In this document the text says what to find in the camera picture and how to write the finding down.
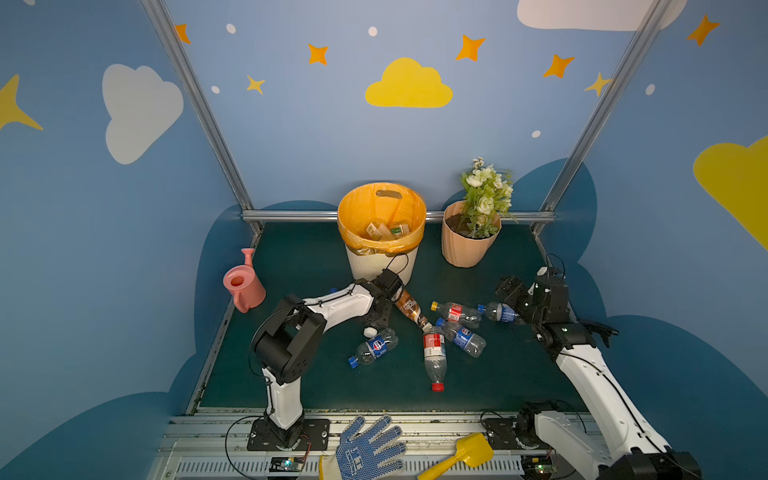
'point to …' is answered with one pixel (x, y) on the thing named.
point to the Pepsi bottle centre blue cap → (374, 348)
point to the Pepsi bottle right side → (501, 312)
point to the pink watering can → (243, 282)
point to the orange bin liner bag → (387, 203)
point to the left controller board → (286, 464)
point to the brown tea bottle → (412, 308)
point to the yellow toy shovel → (471, 448)
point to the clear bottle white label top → (402, 230)
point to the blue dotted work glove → (359, 458)
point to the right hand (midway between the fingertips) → (512, 283)
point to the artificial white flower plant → (488, 195)
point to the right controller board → (538, 466)
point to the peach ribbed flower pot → (459, 247)
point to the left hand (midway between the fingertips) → (380, 317)
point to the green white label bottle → (370, 332)
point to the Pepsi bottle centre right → (471, 343)
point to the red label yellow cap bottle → (457, 313)
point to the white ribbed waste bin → (365, 266)
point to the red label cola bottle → (435, 356)
